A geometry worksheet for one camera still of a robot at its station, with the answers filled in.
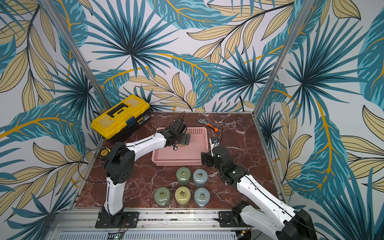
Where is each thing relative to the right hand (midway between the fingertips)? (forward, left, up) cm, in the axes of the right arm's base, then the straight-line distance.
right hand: (210, 151), depth 81 cm
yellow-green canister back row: (+7, +16, -4) cm, 18 cm away
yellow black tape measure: (+7, +64, -11) cm, 65 cm away
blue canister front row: (-21, +6, -7) cm, 23 cm away
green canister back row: (-10, +15, -7) cm, 19 cm away
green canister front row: (-20, +25, -7) cm, 33 cm away
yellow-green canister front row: (-20, +15, -7) cm, 26 cm away
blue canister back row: (-11, +6, -7) cm, 15 cm away
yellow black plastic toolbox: (+19, +56, +2) cm, 59 cm away
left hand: (+14, +16, -8) cm, 23 cm away
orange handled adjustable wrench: (+27, -7, -15) cm, 32 cm away
